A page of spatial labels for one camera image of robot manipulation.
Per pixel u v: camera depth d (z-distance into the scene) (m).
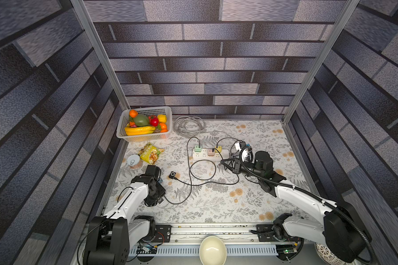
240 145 0.72
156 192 0.71
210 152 0.95
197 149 0.97
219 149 0.95
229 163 0.75
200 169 0.95
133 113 1.10
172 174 0.92
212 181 0.90
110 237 0.40
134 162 0.92
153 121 1.10
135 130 1.03
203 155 0.98
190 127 1.17
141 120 1.07
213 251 0.68
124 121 1.10
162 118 1.13
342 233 0.40
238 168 0.71
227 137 0.90
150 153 0.97
